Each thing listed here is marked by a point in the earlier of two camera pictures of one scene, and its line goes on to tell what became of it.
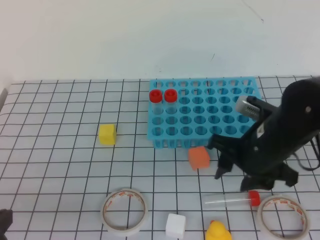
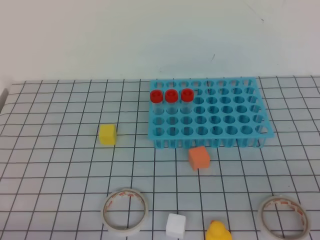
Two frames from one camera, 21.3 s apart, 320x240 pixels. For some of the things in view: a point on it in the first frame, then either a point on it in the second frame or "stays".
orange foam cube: x=199 y=157 stays
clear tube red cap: x=253 y=198 -> x=187 y=95
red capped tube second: x=170 y=96 stays
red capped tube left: x=155 y=97 stays
